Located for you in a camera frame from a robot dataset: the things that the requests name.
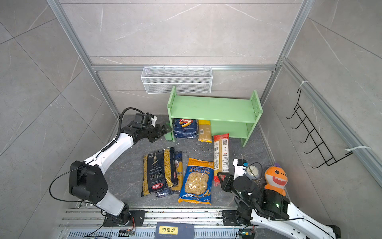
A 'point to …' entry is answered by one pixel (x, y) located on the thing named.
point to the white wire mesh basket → (186, 79)
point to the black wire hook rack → (319, 142)
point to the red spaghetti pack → (221, 156)
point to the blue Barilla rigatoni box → (185, 128)
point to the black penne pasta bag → (159, 171)
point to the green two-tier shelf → (233, 115)
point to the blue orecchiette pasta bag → (197, 180)
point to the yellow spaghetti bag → (205, 131)
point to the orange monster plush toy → (276, 178)
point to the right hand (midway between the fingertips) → (217, 174)
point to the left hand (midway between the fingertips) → (167, 128)
